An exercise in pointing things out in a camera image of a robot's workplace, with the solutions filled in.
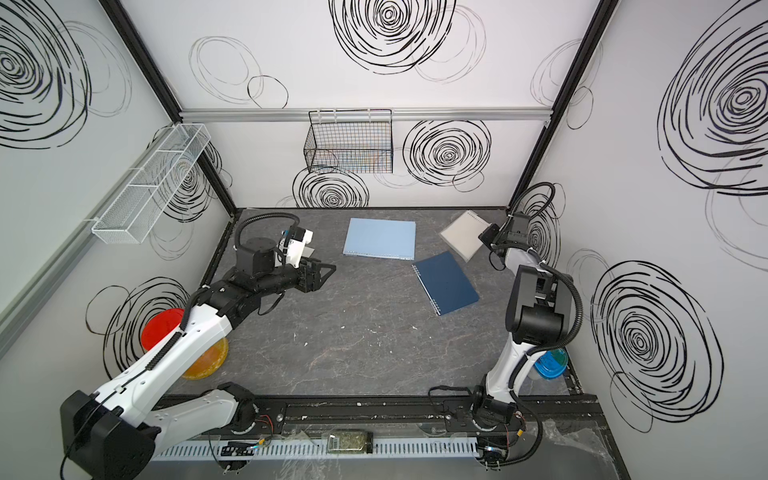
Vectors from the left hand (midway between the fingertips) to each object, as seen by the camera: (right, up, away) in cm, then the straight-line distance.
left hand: (328, 266), depth 74 cm
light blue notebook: (+12, +7, +35) cm, 38 cm away
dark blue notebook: (+34, -9, +25) cm, 44 cm away
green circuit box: (+6, -39, -7) cm, 40 cm away
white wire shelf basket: (-48, +15, -1) cm, 50 cm away
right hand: (+48, +9, +23) cm, 54 cm away
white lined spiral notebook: (+43, +8, +38) cm, 58 cm away
